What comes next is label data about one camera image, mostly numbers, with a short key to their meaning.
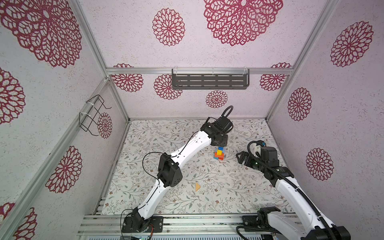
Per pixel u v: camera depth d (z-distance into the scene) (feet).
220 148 2.91
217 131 2.03
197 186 2.80
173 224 2.48
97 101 2.72
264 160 2.06
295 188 1.63
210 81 3.03
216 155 3.13
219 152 3.03
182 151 1.86
